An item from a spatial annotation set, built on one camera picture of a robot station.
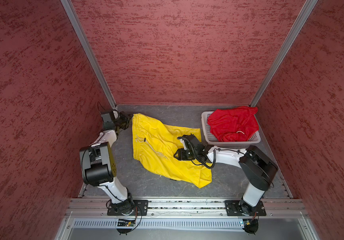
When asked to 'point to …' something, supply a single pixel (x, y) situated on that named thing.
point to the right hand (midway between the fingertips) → (175, 159)
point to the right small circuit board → (251, 225)
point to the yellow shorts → (154, 146)
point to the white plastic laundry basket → (247, 144)
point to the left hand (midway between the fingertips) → (134, 116)
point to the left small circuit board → (122, 222)
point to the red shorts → (233, 125)
